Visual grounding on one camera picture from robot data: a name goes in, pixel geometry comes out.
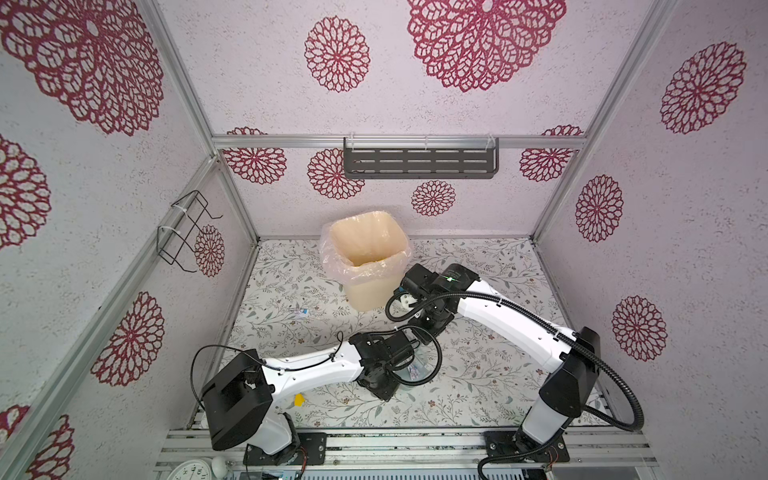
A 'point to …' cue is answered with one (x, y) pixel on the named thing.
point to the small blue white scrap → (305, 311)
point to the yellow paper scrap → (299, 400)
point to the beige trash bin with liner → (367, 253)
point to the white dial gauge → (192, 470)
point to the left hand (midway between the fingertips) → (383, 394)
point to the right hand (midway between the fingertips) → (420, 329)
